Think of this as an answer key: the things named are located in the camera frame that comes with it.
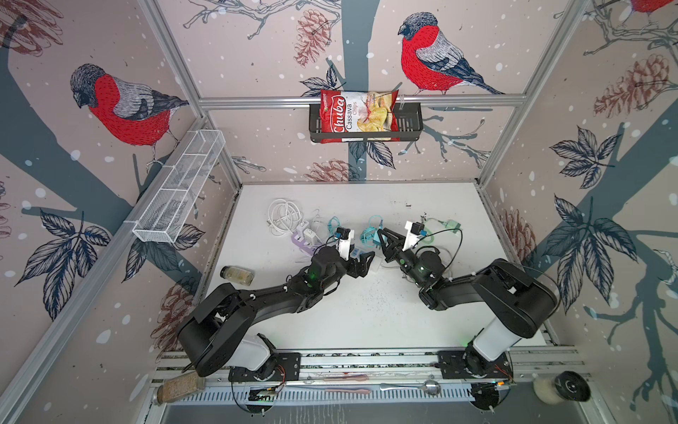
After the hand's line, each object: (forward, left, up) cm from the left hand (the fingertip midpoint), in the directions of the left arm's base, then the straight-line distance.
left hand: (369, 247), depth 81 cm
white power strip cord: (+23, +34, -15) cm, 43 cm away
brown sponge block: (-35, +51, -11) cm, 63 cm away
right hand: (+5, -3, +2) cm, 6 cm away
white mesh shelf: (+30, +59, +15) cm, 68 cm away
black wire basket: (+41, -16, +16) cm, 47 cm away
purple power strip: (+11, +26, -13) cm, 31 cm away
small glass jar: (-4, +45, -12) cm, 47 cm away
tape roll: (-36, -45, -4) cm, 58 cm away
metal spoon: (-35, -15, -13) cm, 41 cm away
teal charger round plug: (+6, 0, -3) cm, 7 cm away
